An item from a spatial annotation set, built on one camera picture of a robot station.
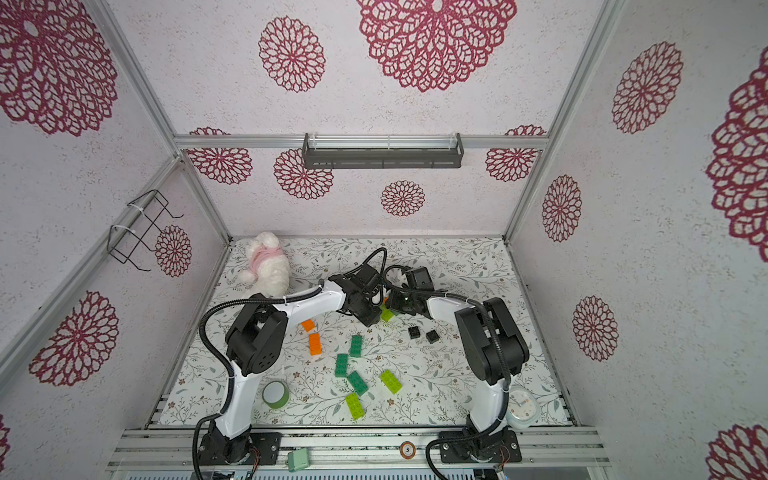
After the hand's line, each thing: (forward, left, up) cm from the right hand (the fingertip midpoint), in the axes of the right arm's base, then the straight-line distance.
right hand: (383, 298), depth 97 cm
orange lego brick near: (-15, +20, -3) cm, 25 cm away
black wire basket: (-5, +63, +31) cm, 70 cm away
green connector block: (-44, +19, -3) cm, 48 cm away
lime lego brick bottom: (-32, +6, -4) cm, 33 cm away
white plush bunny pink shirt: (+7, +39, +4) cm, 40 cm away
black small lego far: (-9, -10, -5) cm, 15 cm away
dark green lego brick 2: (-21, +12, -4) cm, 24 cm away
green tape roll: (-31, +27, +1) cm, 41 cm away
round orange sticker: (-41, -7, -5) cm, 42 cm away
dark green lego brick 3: (-26, +6, -4) cm, 27 cm away
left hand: (-5, +4, -3) cm, 7 cm away
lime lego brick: (-4, -1, -3) cm, 6 cm away
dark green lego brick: (-14, +8, -5) cm, 17 cm away
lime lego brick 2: (-25, -3, -4) cm, 26 cm away
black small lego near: (-11, -15, -4) cm, 19 cm away
